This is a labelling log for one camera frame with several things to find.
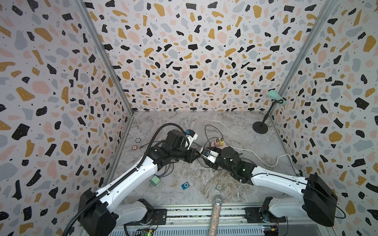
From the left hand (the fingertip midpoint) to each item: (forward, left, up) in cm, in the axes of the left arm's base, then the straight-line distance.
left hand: (203, 154), depth 73 cm
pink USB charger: (+17, -10, -17) cm, 26 cm away
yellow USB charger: (+16, -13, -16) cm, 26 cm away
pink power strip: (+17, -14, -21) cm, 30 cm away
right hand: (+4, -3, -5) cm, 7 cm away
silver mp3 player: (-10, -9, -22) cm, 26 cm away
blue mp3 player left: (-8, +10, -21) cm, 25 cm away
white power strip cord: (+6, -40, -23) cm, 47 cm away
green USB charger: (-6, +27, -20) cm, 34 cm away
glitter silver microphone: (-18, -7, -18) cm, 26 cm away
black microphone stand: (+33, -45, -21) cm, 60 cm away
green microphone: (+31, -42, +11) cm, 54 cm away
